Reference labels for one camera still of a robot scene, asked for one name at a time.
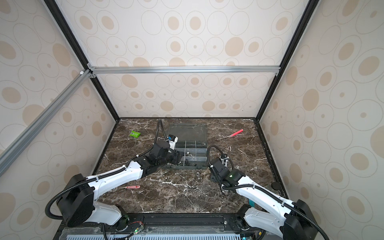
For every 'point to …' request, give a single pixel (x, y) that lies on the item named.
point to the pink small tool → (132, 187)
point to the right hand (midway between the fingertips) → (215, 173)
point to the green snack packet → (135, 134)
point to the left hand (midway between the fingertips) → (184, 150)
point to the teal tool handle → (252, 203)
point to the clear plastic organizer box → (192, 140)
